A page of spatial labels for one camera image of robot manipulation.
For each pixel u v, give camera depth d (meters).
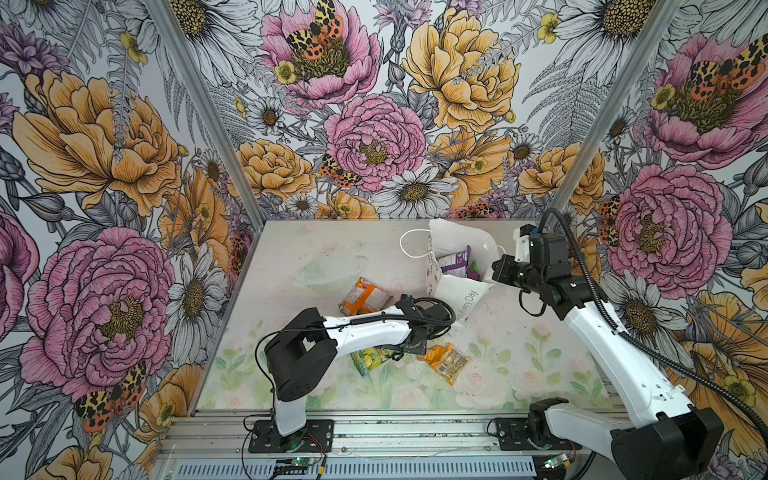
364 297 0.97
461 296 0.78
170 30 0.73
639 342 0.44
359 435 0.76
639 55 0.78
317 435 0.75
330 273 1.08
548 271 0.57
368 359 0.85
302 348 0.52
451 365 0.85
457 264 0.90
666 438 0.37
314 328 0.49
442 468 0.78
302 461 0.71
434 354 0.87
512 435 0.73
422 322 0.62
